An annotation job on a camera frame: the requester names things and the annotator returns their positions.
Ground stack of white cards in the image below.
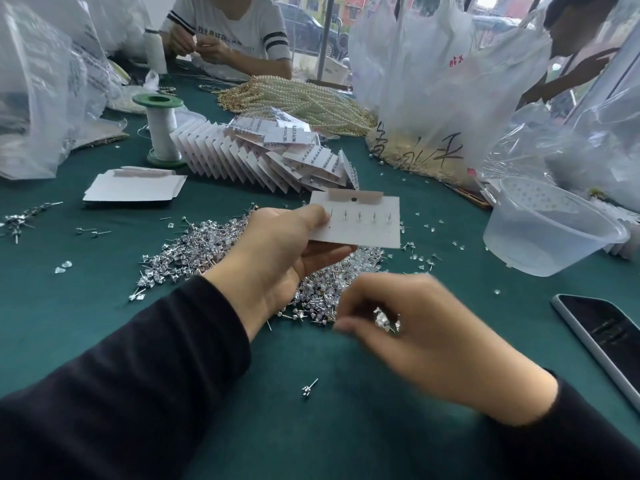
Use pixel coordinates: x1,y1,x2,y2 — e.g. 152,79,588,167
82,166,189,205

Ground row of white cards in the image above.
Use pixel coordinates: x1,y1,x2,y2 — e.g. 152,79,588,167
169,108,361,194

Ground clear plastic bowl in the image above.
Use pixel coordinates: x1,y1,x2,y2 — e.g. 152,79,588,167
482,176,631,278

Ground small scatter of silver studs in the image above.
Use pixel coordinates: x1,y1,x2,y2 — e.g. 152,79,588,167
0,201,65,245

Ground large clear plastic bag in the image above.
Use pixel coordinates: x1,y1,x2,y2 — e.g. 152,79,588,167
0,0,129,181

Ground pile of pearl strands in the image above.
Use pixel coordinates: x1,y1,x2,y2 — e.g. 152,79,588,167
199,74,377,138

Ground white thread cone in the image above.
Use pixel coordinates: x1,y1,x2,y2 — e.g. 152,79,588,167
143,28,169,75

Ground orange and black tool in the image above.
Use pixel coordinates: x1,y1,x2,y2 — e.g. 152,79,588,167
445,182,493,211

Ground white red-printed plastic bag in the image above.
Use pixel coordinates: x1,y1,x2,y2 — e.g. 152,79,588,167
75,0,151,55

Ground white-edged smartphone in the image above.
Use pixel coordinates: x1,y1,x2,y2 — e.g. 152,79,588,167
549,293,640,413

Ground person's right hand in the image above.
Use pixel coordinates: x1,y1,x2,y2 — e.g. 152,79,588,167
332,272,560,428

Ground small bag of pearls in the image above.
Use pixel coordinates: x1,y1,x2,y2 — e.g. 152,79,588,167
107,69,176,115

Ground person's left hand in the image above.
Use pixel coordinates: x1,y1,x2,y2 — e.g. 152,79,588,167
202,203,357,341

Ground person's left forearm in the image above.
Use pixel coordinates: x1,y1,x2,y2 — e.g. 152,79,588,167
0,274,252,480

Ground pile of silver stud earrings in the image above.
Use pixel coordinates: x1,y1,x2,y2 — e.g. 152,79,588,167
127,207,386,331

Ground clear plastic earring backs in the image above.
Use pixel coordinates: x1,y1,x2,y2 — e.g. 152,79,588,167
295,244,401,335

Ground white handwritten plastic bag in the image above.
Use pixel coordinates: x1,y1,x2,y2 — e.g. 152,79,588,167
348,0,553,188

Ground white earring card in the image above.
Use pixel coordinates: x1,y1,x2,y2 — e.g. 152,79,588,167
307,188,402,249

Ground dark parked car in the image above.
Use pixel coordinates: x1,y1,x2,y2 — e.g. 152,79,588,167
277,2,349,58

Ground green spool of white thread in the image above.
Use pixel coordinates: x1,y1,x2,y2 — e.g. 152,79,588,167
132,93,187,169

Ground heap of clear plastic bags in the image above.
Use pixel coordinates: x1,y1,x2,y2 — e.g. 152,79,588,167
479,84,640,215

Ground person's right forearm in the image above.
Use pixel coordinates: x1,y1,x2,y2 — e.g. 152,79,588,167
487,374,640,480

